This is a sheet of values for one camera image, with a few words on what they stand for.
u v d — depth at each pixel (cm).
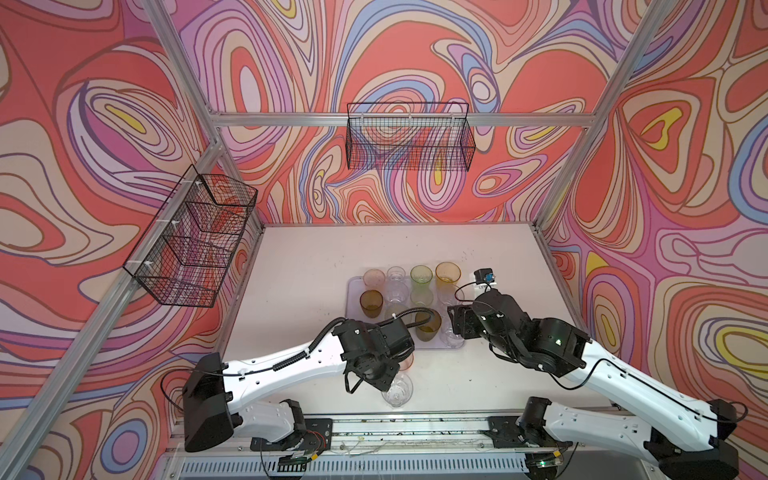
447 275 99
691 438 39
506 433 73
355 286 101
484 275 59
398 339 56
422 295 91
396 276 101
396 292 96
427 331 88
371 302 95
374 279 98
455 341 86
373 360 51
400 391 80
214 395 39
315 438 72
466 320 60
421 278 101
